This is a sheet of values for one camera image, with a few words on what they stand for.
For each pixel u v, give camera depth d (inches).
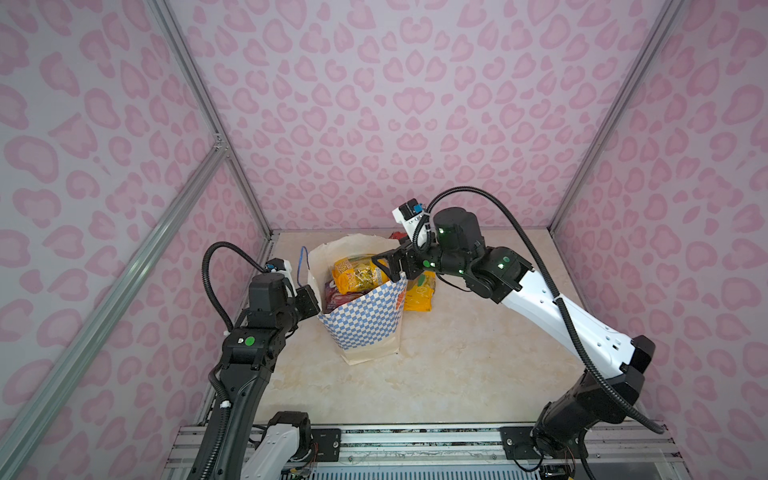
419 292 38.0
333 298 33.8
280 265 25.2
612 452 28.4
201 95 32.1
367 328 29.6
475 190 21.3
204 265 18.9
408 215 21.6
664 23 27.8
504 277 18.0
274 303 21.0
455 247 19.5
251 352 18.3
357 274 32.2
